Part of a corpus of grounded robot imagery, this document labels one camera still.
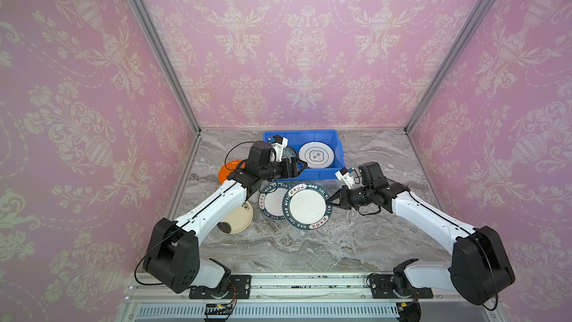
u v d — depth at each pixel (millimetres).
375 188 659
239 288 750
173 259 413
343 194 733
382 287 729
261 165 627
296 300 727
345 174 780
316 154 1091
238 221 892
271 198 942
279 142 733
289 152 1091
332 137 1115
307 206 797
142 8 776
